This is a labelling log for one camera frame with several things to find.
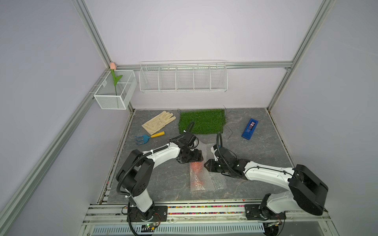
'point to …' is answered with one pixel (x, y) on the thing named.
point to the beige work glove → (154, 125)
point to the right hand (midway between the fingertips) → (204, 164)
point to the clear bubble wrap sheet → (203, 179)
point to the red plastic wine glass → (197, 168)
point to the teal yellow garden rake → (146, 137)
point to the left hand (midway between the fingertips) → (197, 160)
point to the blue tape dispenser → (250, 129)
